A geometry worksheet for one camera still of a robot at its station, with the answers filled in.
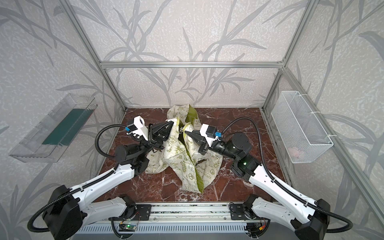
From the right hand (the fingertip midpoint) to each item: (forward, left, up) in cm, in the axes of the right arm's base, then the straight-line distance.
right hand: (189, 125), depth 55 cm
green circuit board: (-28, +30, -43) cm, 60 cm away
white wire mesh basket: (+1, -47, -8) cm, 48 cm away
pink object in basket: (0, -50, -22) cm, 55 cm away
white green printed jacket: (-2, +4, -20) cm, 21 cm away
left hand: (-1, +5, +3) cm, 6 cm away
